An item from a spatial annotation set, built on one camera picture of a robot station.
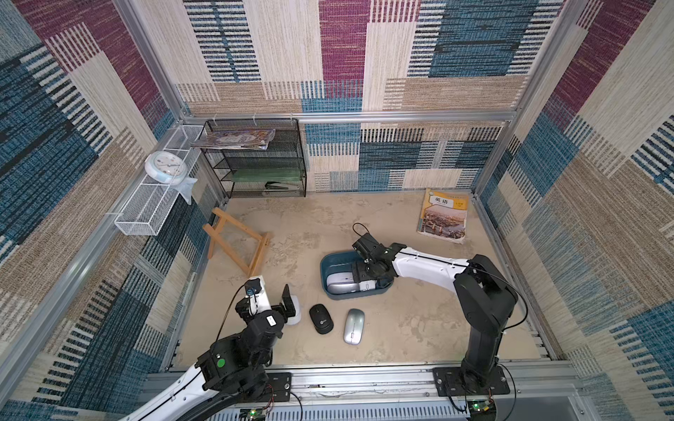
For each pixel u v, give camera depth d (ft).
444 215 3.66
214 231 2.68
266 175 3.24
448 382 2.40
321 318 2.76
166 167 2.48
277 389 2.39
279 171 3.52
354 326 2.72
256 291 1.99
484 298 1.60
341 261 3.17
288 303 2.21
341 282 3.00
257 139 2.87
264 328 1.73
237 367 1.70
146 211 3.00
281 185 3.66
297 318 2.79
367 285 2.97
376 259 2.35
